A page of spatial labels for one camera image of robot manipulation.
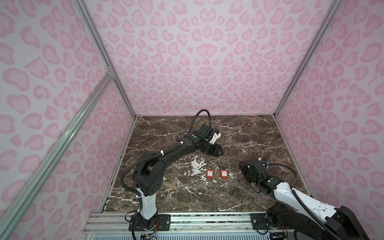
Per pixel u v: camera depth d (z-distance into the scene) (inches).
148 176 18.8
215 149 29.5
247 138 42.0
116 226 28.9
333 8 27.4
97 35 30.7
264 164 29.6
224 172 34.8
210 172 34.7
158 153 19.8
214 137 31.4
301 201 19.0
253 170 25.7
